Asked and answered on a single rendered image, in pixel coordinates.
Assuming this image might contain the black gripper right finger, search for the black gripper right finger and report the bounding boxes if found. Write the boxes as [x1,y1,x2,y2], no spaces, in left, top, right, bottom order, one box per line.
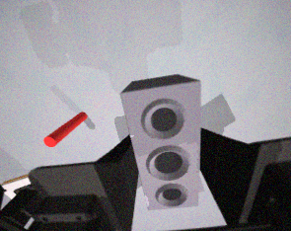
[200,128,291,225]

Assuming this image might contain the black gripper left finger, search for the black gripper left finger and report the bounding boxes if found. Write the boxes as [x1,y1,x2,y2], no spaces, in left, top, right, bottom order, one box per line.
[28,135,139,231]

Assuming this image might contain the red peg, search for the red peg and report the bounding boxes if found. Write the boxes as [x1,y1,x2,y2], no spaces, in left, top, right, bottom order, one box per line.
[44,112,88,147]

